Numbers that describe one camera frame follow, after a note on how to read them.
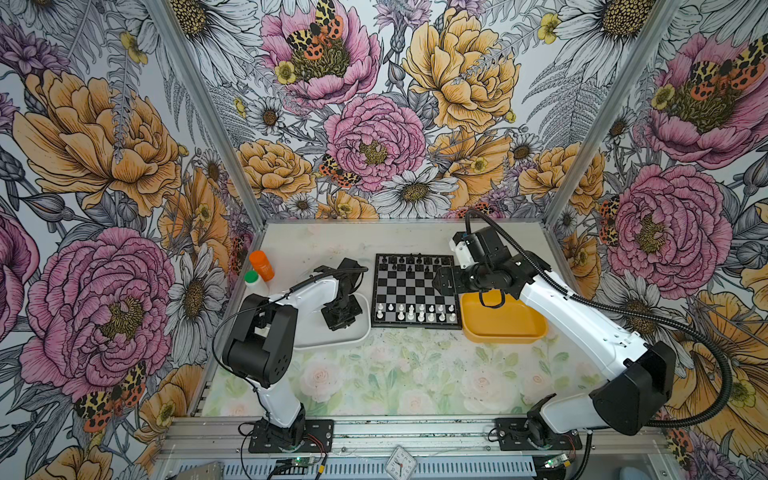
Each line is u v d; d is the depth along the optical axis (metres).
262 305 0.50
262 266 0.99
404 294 0.99
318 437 0.73
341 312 0.75
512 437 0.73
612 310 0.45
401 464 0.69
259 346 0.48
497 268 0.57
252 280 0.94
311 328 0.95
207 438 0.76
